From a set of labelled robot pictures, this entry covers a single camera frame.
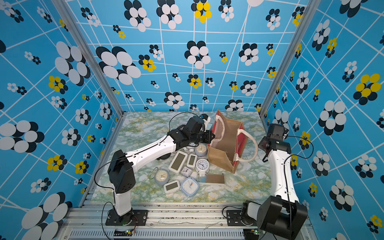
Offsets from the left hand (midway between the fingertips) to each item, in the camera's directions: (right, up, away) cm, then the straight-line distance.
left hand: (218, 135), depth 78 cm
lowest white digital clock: (-25, -29, +2) cm, 38 cm away
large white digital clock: (-23, -18, +11) cm, 31 cm away
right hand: (+30, -6, 0) cm, 30 cm away
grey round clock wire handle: (-32, -24, +5) cm, 40 cm away
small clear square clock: (-18, -22, +9) cm, 30 cm away
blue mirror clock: (-2, -27, +11) cm, 29 cm away
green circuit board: (-47, -47, -7) cm, 67 cm away
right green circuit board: (+17, -46, -8) cm, 49 cm away
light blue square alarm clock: (-15, -29, +2) cm, 33 cm away
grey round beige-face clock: (-9, -11, +16) cm, 21 cm away
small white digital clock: (-14, -17, +13) cm, 25 cm away
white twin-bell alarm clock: (-8, -19, +10) cm, 23 cm away
